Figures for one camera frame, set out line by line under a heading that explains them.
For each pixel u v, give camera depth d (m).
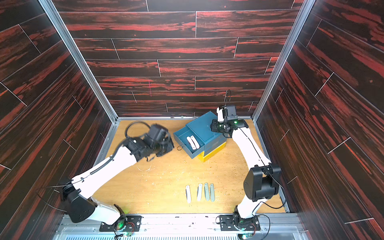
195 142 0.86
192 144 0.86
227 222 0.73
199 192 0.84
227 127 0.60
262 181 0.44
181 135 0.90
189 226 0.73
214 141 0.88
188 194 0.83
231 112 0.64
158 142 0.59
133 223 0.72
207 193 0.84
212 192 0.84
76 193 0.40
